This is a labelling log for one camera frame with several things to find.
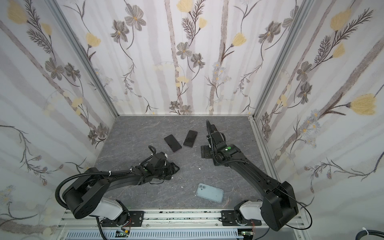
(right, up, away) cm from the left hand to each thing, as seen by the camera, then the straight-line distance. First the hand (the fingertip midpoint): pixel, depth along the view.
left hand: (176, 167), depth 88 cm
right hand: (+18, +13, -6) cm, 23 cm away
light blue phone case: (+20, -13, -5) cm, 24 cm away
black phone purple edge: (-5, +13, +18) cm, 22 cm away
